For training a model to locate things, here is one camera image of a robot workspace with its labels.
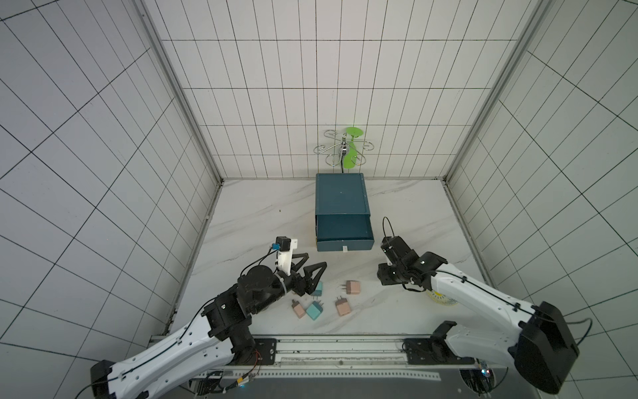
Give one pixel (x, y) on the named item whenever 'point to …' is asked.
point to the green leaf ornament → (350, 153)
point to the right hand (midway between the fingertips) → (375, 273)
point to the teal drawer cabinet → (341, 194)
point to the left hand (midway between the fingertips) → (313, 265)
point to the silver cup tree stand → (341, 147)
